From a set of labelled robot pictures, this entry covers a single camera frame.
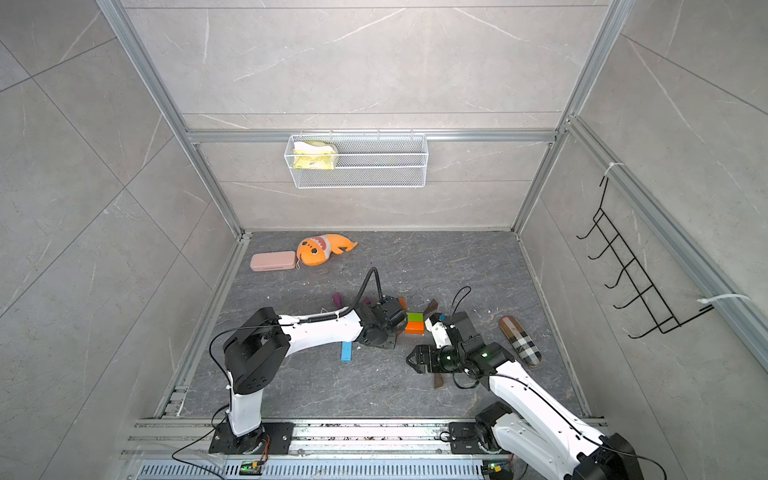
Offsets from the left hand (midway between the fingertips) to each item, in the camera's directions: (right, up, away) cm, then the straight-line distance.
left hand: (393, 336), depth 89 cm
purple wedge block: (-19, +10, +9) cm, 23 cm away
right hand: (+7, -4, -10) cm, 13 cm away
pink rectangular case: (-45, +22, +19) cm, 54 cm away
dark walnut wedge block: (+13, +7, +7) cm, 16 cm away
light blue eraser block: (-14, -4, -1) cm, 15 cm away
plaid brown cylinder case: (+38, -1, -1) cm, 38 cm away
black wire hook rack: (+55, +12, -29) cm, 63 cm away
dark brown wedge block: (+13, -10, -8) cm, 18 cm away
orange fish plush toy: (-28, +26, +15) cm, 41 cm away
